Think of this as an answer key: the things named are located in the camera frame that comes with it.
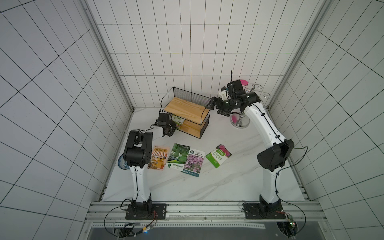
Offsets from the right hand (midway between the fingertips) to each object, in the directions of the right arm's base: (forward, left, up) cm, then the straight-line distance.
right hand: (205, 108), depth 80 cm
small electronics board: (-49, -42, -31) cm, 72 cm away
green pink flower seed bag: (+10, +19, -25) cm, 33 cm away
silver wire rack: (+16, -28, +2) cm, 32 cm away
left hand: (+6, +20, -26) cm, 33 cm away
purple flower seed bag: (-19, +6, -28) cm, 35 cm away
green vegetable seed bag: (-16, +16, -28) cm, 36 cm away
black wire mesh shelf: (+14, +10, -13) cm, 22 cm away
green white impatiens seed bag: (-14, -9, -28) cm, 33 cm away
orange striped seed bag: (-17, +28, -28) cm, 43 cm away
